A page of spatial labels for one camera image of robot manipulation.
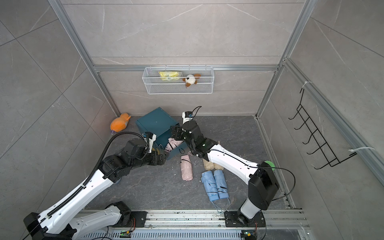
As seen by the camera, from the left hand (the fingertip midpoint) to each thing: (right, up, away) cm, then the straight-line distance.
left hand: (163, 151), depth 72 cm
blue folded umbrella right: (+30, -20, +8) cm, 37 cm away
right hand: (+6, +12, +5) cm, 14 cm away
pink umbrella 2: (+3, +3, +9) cm, 10 cm away
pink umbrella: (+10, -12, +16) cm, 22 cm away
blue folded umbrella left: (+23, -17, +11) cm, 31 cm away
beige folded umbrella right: (+28, -12, +16) cm, 35 cm away
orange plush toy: (-39, +14, +33) cm, 53 cm away
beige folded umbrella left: (+25, -11, +16) cm, 32 cm away
